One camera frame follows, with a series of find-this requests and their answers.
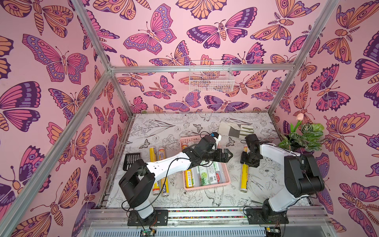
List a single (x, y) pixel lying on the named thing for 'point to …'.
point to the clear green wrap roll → (197, 176)
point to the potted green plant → (306, 137)
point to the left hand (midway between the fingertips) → (228, 154)
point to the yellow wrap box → (245, 174)
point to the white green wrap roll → (211, 170)
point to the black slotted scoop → (129, 159)
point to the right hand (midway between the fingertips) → (242, 162)
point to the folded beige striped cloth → (234, 130)
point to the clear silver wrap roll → (220, 173)
